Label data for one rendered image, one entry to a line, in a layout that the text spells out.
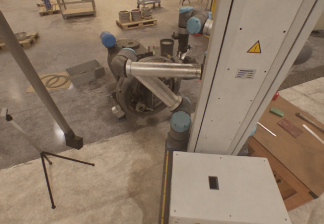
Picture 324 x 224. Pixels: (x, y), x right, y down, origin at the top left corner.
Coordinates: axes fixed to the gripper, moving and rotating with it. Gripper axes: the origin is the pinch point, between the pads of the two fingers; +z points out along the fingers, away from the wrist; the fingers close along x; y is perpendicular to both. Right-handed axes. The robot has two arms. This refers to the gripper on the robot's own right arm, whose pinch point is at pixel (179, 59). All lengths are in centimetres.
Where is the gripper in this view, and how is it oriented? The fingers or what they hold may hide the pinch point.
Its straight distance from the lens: 131.9
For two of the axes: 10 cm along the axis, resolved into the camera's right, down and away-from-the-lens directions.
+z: 0.0, 7.3, 6.8
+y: 8.9, -3.2, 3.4
